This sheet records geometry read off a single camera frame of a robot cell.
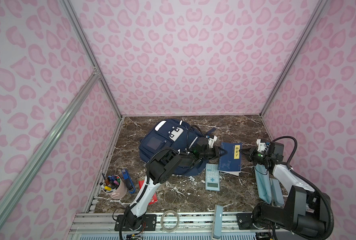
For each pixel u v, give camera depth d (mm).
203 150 806
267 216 604
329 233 375
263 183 803
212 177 862
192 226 726
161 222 727
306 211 424
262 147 798
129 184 801
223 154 879
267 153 737
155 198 805
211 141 900
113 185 746
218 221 739
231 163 858
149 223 728
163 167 572
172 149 593
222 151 900
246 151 773
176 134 1007
